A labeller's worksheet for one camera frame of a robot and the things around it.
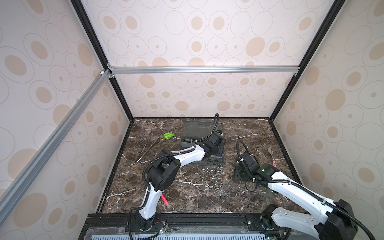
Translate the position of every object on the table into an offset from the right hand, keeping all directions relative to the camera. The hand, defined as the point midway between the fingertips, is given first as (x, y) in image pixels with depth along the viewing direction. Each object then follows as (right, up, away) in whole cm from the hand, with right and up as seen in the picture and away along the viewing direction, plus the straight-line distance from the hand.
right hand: (236, 172), depth 82 cm
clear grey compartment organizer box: (-22, +25, +31) cm, 45 cm away
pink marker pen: (-39, -14, -1) cm, 42 cm away
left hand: (-5, +14, +9) cm, 17 cm away
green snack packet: (-42, +20, +27) cm, 54 cm away
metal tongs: (-59, +6, +14) cm, 61 cm away
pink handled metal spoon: (+28, +9, +17) cm, 34 cm away
